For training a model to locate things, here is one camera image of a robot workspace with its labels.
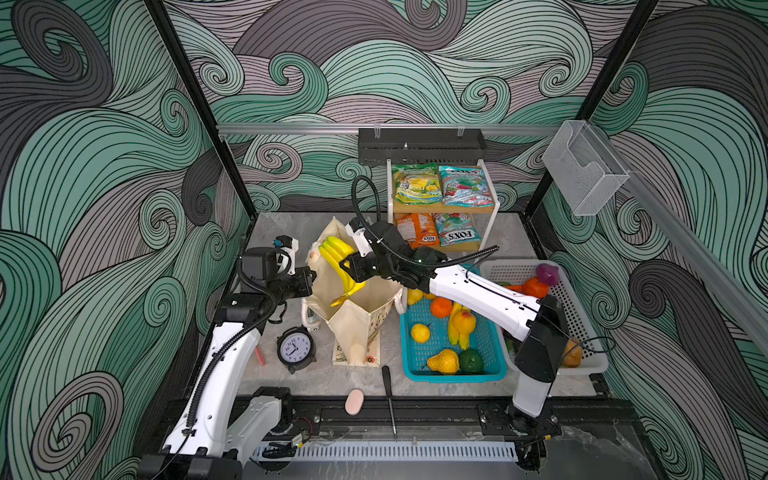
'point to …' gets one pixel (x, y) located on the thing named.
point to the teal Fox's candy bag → (456, 228)
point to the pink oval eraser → (354, 402)
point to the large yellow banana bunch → (337, 251)
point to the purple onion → (548, 274)
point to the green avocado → (471, 362)
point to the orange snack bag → (420, 229)
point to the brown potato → (572, 354)
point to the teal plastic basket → (413, 356)
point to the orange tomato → (533, 287)
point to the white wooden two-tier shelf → (408, 208)
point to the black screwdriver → (389, 393)
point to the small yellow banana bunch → (453, 335)
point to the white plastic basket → (583, 353)
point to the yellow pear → (446, 361)
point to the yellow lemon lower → (420, 333)
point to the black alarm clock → (296, 348)
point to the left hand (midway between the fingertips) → (316, 271)
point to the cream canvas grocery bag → (354, 322)
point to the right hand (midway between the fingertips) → (345, 262)
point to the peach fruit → (463, 321)
